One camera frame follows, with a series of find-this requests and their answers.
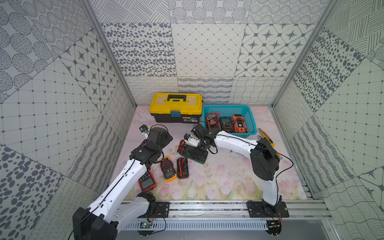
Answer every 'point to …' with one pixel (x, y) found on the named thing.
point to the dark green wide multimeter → (192, 152)
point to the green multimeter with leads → (227, 124)
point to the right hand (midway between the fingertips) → (198, 151)
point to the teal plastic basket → (228, 110)
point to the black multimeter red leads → (182, 168)
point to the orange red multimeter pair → (213, 120)
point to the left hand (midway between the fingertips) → (161, 134)
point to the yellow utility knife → (263, 133)
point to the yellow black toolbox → (177, 108)
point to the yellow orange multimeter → (168, 169)
